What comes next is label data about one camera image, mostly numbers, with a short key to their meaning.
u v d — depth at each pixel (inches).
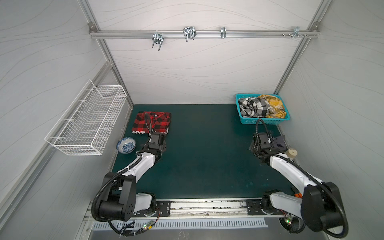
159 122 41.2
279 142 36.9
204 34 30.5
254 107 42.4
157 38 31.2
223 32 30.8
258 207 28.8
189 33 30.2
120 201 16.3
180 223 27.6
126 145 37.7
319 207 15.7
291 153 32.2
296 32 30.1
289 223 28.2
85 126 27.0
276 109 41.1
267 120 40.7
